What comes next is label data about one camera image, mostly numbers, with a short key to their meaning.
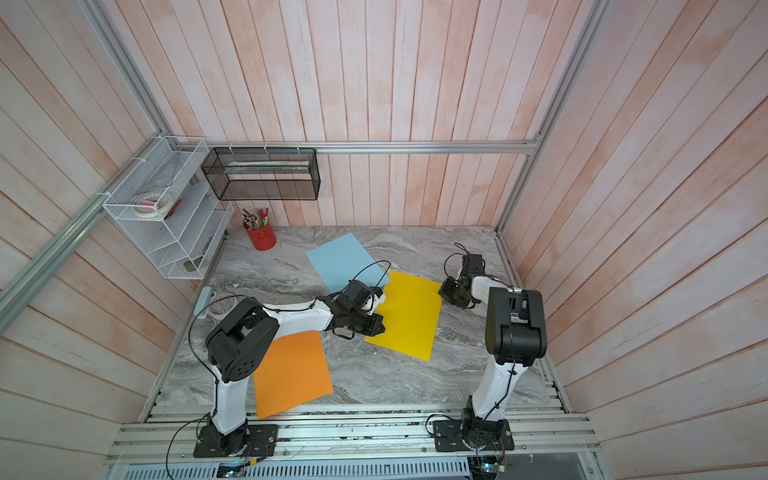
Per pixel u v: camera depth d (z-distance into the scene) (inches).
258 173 41.1
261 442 28.6
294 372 32.9
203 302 37.6
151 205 29.1
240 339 20.9
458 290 30.7
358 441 29.4
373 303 31.4
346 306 29.8
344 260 43.8
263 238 42.4
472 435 26.5
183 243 30.8
